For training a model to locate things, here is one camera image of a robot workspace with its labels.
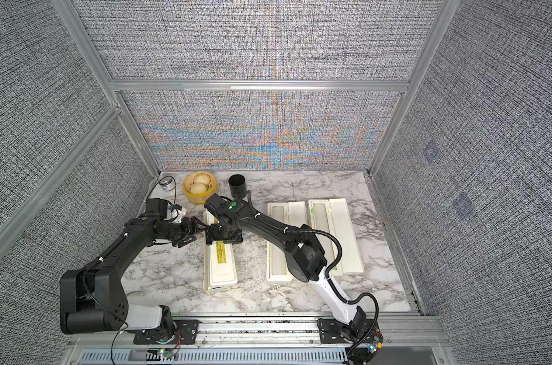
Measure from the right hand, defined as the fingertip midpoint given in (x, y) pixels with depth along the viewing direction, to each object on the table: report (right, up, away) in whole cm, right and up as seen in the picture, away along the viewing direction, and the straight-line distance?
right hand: (215, 237), depth 84 cm
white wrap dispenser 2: (+27, +8, +10) cm, 30 cm away
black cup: (+5, +20, +20) cm, 29 cm away
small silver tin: (-29, +21, +25) cm, 44 cm away
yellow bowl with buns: (-14, +20, +22) cm, 33 cm away
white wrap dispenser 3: (+3, -8, -7) cm, 11 cm away
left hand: (-4, +3, +1) cm, 5 cm away
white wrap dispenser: (+46, +7, +10) cm, 48 cm away
